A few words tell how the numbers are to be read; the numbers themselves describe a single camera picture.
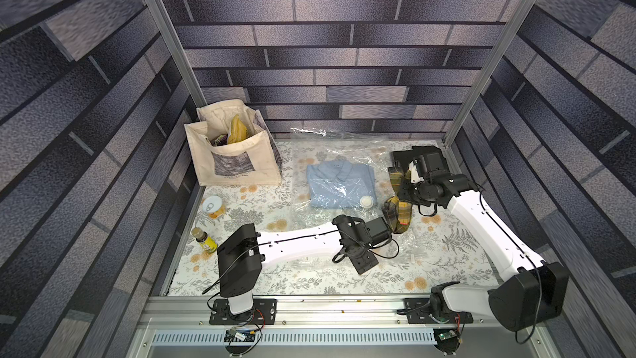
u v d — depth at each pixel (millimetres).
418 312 726
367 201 950
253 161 912
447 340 716
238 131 924
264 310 744
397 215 760
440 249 859
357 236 542
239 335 710
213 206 919
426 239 895
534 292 384
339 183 1004
